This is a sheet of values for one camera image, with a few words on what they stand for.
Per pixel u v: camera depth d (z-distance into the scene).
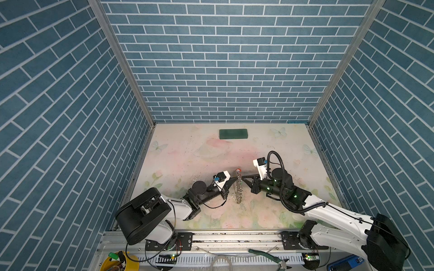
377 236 0.41
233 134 1.15
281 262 0.68
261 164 0.69
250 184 0.74
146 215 0.44
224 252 0.72
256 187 0.67
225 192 0.69
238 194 0.79
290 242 0.74
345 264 0.68
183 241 0.74
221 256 0.70
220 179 0.64
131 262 0.69
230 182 0.67
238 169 0.86
